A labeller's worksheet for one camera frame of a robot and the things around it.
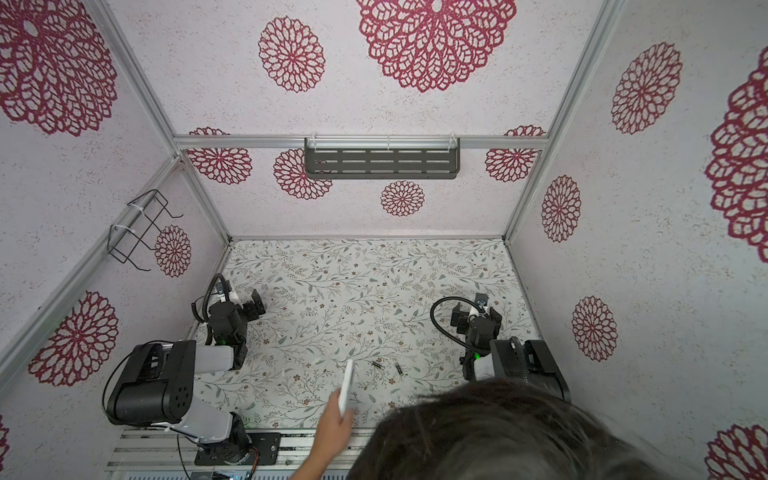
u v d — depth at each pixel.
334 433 0.63
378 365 0.88
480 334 0.70
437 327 0.75
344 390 0.69
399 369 0.88
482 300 0.79
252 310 0.84
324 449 0.61
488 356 0.64
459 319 0.85
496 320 0.82
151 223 0.81
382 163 0.98
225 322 0.70
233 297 0.81
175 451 0.70
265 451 0.74
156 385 0.46
